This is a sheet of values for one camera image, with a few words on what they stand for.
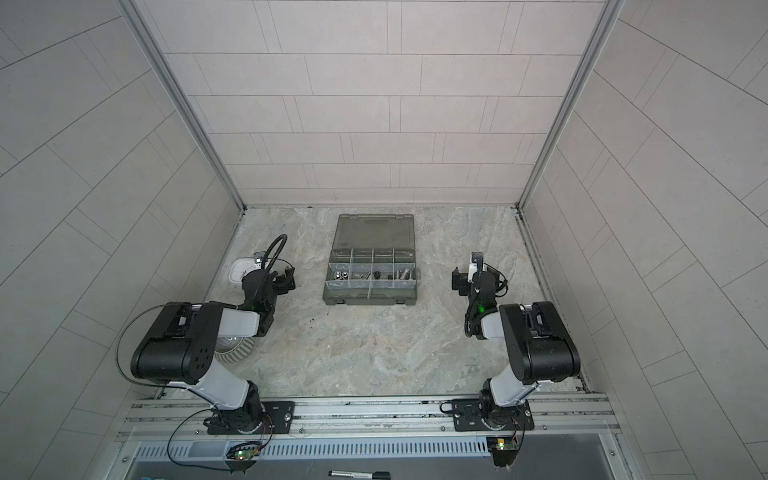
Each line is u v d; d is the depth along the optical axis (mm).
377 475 644
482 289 694
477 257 793
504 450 678
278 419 709
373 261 1071
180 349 445
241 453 643
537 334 511
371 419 721
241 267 945
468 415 711
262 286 786
